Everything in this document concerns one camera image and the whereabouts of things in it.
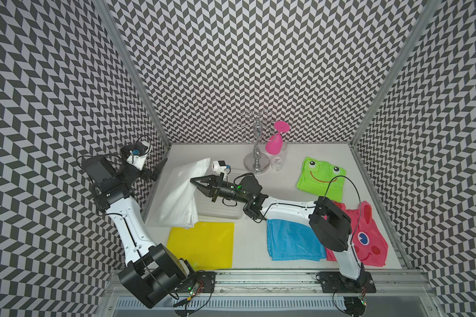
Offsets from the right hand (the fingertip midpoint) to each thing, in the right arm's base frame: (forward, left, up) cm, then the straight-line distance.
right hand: (191, 182), depth 63 cm
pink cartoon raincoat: (-8, -69, -33) cm, 77 cm away
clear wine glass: (+32, -34, -28) cm, 54 cm away
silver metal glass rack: (+33, -23, -6) cm, 41 cm away
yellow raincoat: (-10, -1, -32) cm, 34 cm away
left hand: (+13, +16, +1) cm, 21 cm away
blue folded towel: (-9, -37, -32) cm, 50 cm away
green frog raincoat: (+25, -58, -35) cm, 72 cm away
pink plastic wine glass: (+34, -31, -18) cm, 50 cm away
